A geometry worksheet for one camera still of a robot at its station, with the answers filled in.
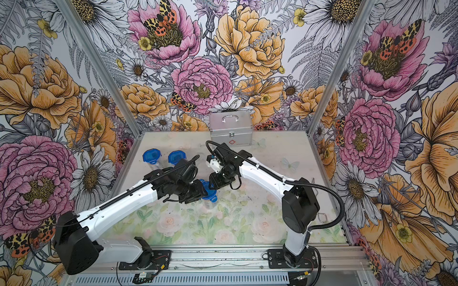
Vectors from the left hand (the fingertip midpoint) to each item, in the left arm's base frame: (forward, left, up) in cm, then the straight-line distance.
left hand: (202, 201), depth 77 cm
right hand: (+5, -5, 0) cm, 7 cm away
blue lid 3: (+2, -3, +1) cm, 4 cm away
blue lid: (+26, +29, -2) cm, 40 cm away
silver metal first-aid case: (+45, -14, 0) cm, 47 cm away
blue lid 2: (+24, +16, 0) cm, 29 cm away
